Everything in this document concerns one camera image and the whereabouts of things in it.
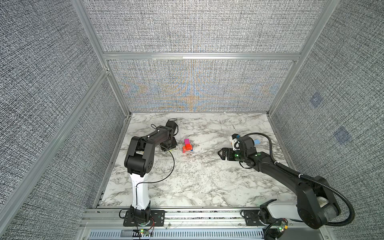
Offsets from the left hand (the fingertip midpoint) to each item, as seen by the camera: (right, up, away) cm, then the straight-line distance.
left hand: (171, 148), depth 101 cm
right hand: (+33, -1, -13) cm, 35 cm away
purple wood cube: (+10, +5, -3) cm, 12 cm away
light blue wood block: (+58, +4, 0) cm, 58 cm away
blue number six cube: (+14, -1, -3) cm, 14 cm away
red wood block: (+11, +1, -6) cm, 13 cm away
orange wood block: (+9, 0, -6) cm, 11 cm away
